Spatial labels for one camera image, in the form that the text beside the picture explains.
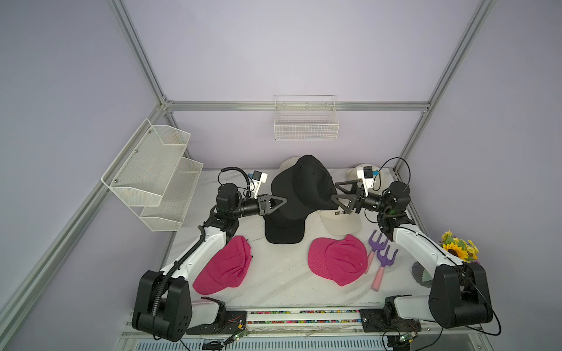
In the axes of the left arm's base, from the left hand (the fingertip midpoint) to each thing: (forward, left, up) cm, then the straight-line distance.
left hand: (285, 203), depth 72 cm
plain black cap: (+3, -7, +5) cm, 9 cm away
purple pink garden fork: (-2, -39, -28) cm, 48 cm away
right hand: (+4, -18, 0) cm, 18 cm away
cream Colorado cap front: (+9, -25, -27) cm, 38 cm away
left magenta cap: (-13, +23, -25) cm, 36 cm away
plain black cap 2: (+6, +2, -28) cm, 28 cm away
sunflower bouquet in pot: (-16, -54, -2) cm, 56 cm away
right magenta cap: (-10, -23, -24) cm, 35 cm away
